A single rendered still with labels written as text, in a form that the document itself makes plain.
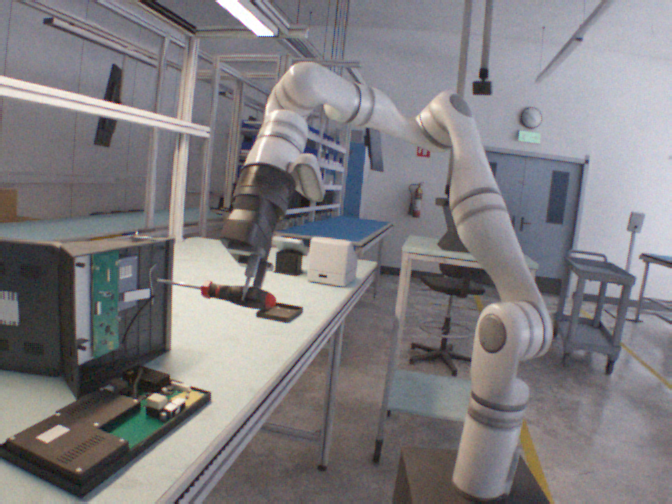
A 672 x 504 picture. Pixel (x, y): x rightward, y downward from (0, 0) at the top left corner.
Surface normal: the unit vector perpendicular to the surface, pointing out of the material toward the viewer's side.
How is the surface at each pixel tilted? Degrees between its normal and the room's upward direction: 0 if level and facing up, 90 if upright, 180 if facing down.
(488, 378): 90
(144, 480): 0
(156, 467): 0
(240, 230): 56
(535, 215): 90
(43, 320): 90
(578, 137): 90
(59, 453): 0
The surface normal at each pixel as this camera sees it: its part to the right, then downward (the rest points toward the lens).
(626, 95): -0.22, 0.12
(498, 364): -0.79, 0.05
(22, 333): 0.11, 0.16
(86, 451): 0.11, -0.98
